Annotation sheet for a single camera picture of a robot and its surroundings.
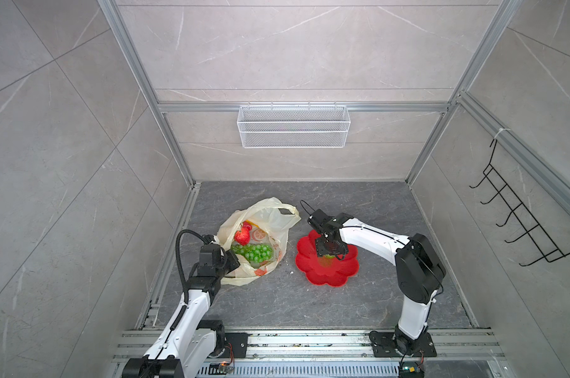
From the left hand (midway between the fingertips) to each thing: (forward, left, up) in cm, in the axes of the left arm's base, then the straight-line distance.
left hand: (233, 249), depth 86 cm
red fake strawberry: (+7, -3, -3) cm, 8 cm away
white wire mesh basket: (+47, -25, +21) cm, 57 cm away
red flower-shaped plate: (-5, -35, -9) cm, 37 cm away
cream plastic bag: (+12, -14, +1) cm, 18 cm away
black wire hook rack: (-13, -89, +24) cm, 93 cm away
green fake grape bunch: (+1, -8, -5) cm, 9 cm away
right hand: (+1, -36, -4) cm, 36 cm away
